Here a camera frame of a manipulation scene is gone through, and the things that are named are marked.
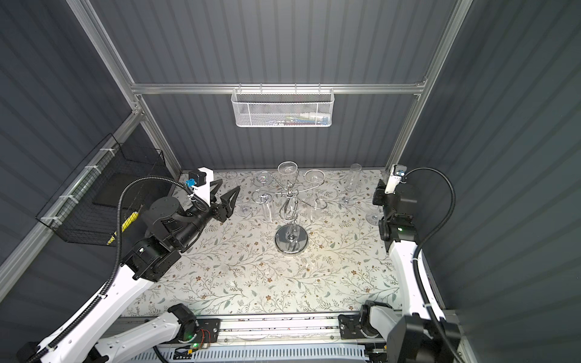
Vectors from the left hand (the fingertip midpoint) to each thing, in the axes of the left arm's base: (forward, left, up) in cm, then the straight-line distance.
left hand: (229, 184), depth 61 cm
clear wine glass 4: (+5, -49, -28) cm, 57 cm away
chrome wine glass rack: (+3, -17, -37) cm, 41 cm away
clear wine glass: (+9, -7, -17) cm, 21 cm away
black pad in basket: (+12, +45, -12) cm, 48 cm away
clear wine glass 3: (+10, -25, -8) cm, 29 cm away
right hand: (+7, -51, -9) cm, 53 cm away
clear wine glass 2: (+14, -16, -9) cm, 23 cm away
